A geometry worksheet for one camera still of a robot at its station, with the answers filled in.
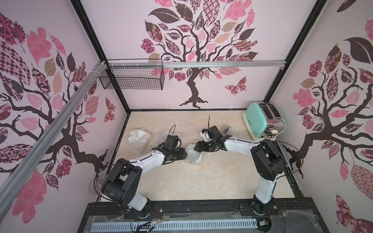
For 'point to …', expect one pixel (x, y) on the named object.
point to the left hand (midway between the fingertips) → (185, 157)
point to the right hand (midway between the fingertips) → (199, 147)
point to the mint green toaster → (263, 121)
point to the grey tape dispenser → (227, 130)
